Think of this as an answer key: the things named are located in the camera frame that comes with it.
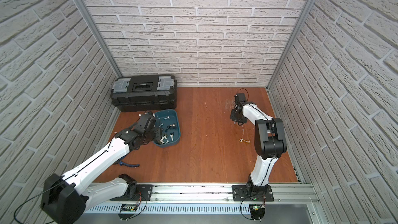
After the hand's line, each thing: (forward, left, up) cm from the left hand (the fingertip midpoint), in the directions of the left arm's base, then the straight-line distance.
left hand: (162, 129), depth 82 cm
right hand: (+13, -45, -8) cm, 48 cm away
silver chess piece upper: (+2, -4, -11) cm, 12 cm away
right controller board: (-36, -48, -13) cm, 62 cm away
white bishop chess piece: (+14, +1, -9) cm, 17 cm away
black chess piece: (+8, -3, -11) cm, 14 cm away
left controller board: (-34, +14, -16) cm, 40 cm away
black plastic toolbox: (+23, +13, +5) cm, 27 cm away
